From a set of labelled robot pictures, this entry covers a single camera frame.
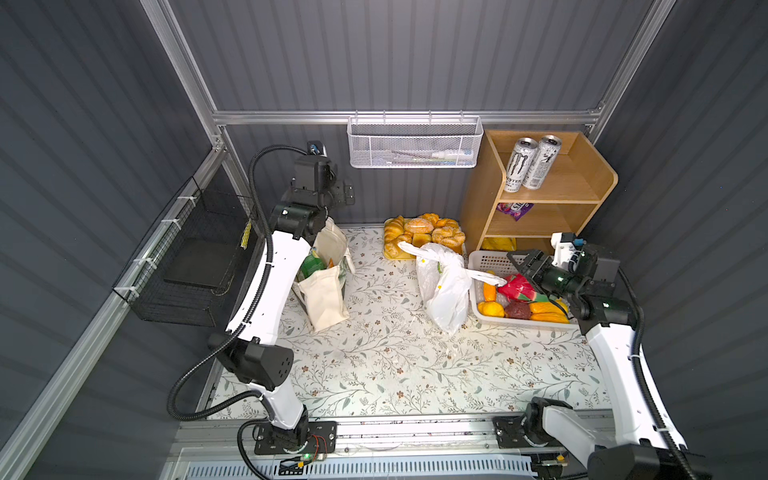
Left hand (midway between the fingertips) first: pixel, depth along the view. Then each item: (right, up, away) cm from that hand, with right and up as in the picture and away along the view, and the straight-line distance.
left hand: (329, 182), depth 73 cm
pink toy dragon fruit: (+55, -28, +18) cm, 65 cm away
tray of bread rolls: (+26, -9, +38) cm, 47 cm away
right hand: (+47, -20, 0) cm, 51 cm away
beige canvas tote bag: (-4, -29, +11) cm, 31 cm away
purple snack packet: (+58, -3, +26) cm, 64 cm away
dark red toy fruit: (+54, -35, +16) cm, 66 cm away
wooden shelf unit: (+74, +5, +19) cm, 77 cm away
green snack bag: (-12, -21, +27) cm, 37 cm away
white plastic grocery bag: (+31, -26, +13) cm, 43 cm away
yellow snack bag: (+58, -14, +36) cm, 70 cm away
